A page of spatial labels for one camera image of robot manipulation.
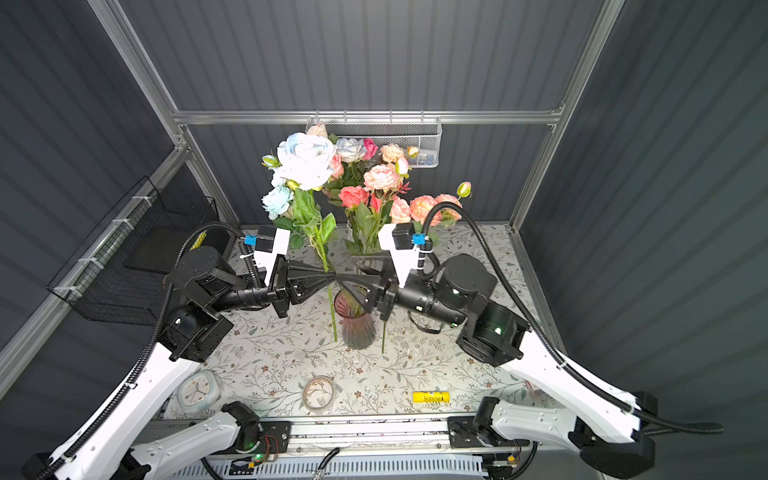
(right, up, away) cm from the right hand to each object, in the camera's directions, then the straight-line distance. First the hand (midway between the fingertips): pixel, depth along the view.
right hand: (348, 274), depth 47 cm
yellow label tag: (+16, -35, +30) cm, 49 cm away
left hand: (-3, 0, +4) cm, 5 cm away
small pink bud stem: (+5, -23, +43) cm, 49 cm away
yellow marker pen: (-45, +7, +32) cm, 55 cm away
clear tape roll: (-13, -35, +33) cm, 50 cm away
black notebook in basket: (-52, +4, +27) cm, 59 cm away
